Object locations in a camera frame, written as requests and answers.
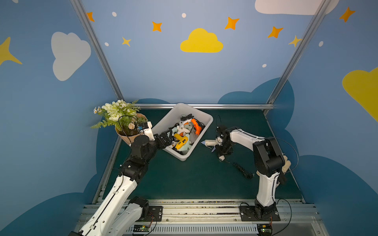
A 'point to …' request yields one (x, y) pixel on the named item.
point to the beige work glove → (287, 164)
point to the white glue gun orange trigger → (186, 122)
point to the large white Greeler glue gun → (212, 143)
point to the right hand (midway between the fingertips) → (221, 153)
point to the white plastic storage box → (168, 120)
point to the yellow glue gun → (182, 140)
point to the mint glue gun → (186, 147)
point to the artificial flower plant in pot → (123, 116)
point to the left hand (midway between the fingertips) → (165, 130)
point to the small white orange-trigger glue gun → (181, 130)
